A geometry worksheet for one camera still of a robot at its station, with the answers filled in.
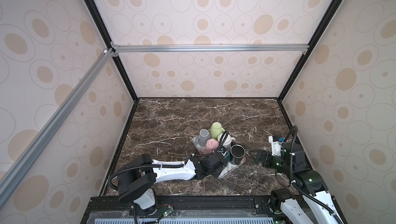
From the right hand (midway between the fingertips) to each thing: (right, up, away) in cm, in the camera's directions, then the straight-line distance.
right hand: (257, 153), depth 74 cm
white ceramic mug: (-12, +1, +13) cm, 18 cm away
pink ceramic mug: (-21, +2, +9) cm, 23 cm away
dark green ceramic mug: (-15, 0, +1) cm, 15 cm away
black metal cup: (-8, -3, +8) cm, 12 cm away
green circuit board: (-42, -27, -3) cm, 50 cm away
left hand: (-15, -8, +7) cm, 19 cm away
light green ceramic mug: (-18, +9, +17) cm, 27 cm away
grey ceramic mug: (-26, +6, +13) cm, 29 cm away
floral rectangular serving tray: (-13, -12, +11) cm, 21 cm away
